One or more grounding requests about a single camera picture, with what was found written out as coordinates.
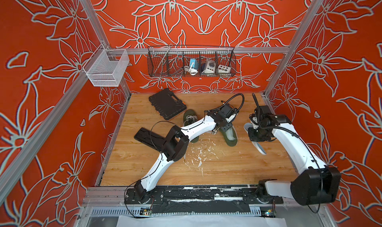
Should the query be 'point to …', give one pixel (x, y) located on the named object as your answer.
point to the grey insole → (246, 126)
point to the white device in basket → (210, 66)
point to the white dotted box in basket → (223, 68)
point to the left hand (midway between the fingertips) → (226, 120)
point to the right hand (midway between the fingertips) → (249, 137)
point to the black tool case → (166, 103)
